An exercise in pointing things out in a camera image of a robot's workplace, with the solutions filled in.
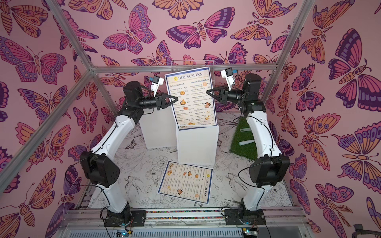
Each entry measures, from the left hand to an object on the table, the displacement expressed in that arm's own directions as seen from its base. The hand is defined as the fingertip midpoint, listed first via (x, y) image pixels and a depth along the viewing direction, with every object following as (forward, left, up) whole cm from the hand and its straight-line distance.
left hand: (179, 100), depth 69 cm
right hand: (+2, -14, +3) cm, 15 cm away
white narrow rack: (-8, -9, -25) cm, 28 cm away
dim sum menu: (-24, -3, -41) cm, 48 cm away
